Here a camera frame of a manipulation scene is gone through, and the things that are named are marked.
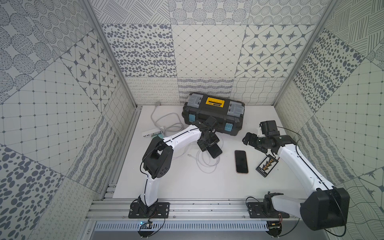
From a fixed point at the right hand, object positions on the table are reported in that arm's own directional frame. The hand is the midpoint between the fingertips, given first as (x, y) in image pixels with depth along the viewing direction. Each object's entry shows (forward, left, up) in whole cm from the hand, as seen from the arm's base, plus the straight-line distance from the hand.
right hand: (249, 144), depth 83 cm
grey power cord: (+45, +64, -11) cm, 79 cm away
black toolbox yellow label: (+20, +10, +4) cm, 23 cm away
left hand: (+5, +20, -5) cm, 21 cm away
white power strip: (+12, +63, -8) cm, 64 cm away
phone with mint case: (-1, +19, -7) cm, 20 cm away
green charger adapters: (+13, +56, -11) cm, 59 cm away
